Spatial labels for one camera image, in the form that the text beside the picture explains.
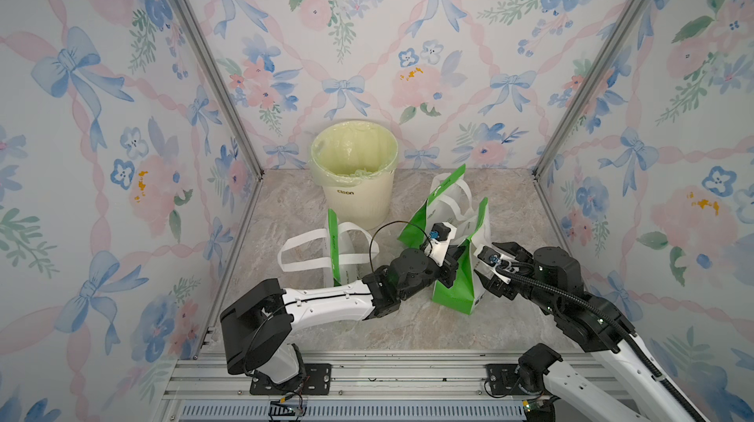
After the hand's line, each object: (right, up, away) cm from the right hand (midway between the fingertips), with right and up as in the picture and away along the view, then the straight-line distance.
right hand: (492, 252), depth 71 cm
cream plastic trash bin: (-31, +12, +20) cm, 39 cm away
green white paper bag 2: (-8, +12, +10) cm, 18 cm away
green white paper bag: (-38, +1, -2) cm, 38 cm away
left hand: (-6, +1, -1) cm, 7 cm away
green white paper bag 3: (-5, -10, +3) cm, 11 cm away
